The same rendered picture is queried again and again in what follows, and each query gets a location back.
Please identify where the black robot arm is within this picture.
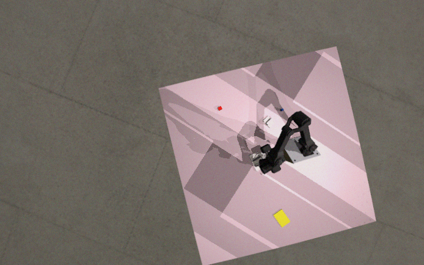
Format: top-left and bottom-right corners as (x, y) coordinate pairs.
(259, 111), (317, 174)

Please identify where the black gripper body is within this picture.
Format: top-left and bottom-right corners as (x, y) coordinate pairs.
(260, 144), (281, 173)

